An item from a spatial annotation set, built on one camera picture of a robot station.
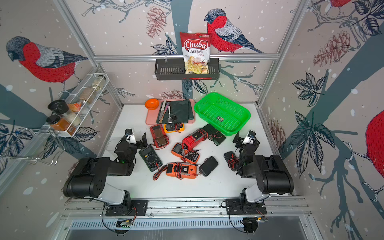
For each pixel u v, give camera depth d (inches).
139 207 28.8
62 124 23.6
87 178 17.9
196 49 32.5
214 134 38.5
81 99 29.9
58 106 24.4
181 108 47.0
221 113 45.0
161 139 37.5
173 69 37.4
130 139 30.8
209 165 33.7
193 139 35.8
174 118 43.6
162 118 43.6
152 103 46.5
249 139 30.0
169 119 43.5
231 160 33.6
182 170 32.2
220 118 43.6
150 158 35.4
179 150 35.3
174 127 39.6
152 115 45.2
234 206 28.6
